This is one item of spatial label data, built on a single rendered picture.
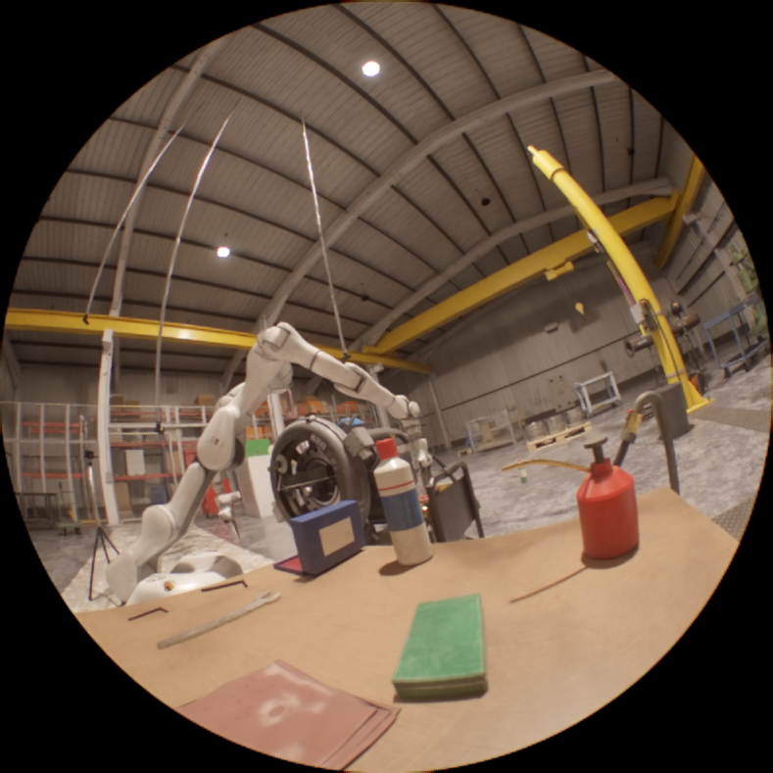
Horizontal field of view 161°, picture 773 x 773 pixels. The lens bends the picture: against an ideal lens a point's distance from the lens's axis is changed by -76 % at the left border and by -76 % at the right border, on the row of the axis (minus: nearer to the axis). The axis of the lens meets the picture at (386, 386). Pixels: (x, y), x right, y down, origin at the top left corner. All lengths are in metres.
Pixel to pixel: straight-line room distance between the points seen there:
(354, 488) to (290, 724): 1.18
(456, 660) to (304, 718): 0.12
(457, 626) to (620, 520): 0.21
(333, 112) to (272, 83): 1.79
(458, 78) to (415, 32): 1.76
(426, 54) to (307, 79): 2.89
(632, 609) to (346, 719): 0.24
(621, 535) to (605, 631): 0.13
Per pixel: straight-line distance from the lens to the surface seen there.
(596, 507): 0.34
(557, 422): 5.09
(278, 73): 7.89
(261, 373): 1.13
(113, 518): 8.59
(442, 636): 0.27
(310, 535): 0.53
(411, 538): 0.48
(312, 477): 1.47
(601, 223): 4.05
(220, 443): 1.08
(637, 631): 0.28
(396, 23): 8.10
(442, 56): 8.53
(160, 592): 1.13
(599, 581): 0.34
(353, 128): 8.47
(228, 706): 0.30
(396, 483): 0.46
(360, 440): 1.28
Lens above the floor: 0.67
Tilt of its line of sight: 14 degrees up
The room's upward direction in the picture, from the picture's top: 15 degrees counter-clockwise
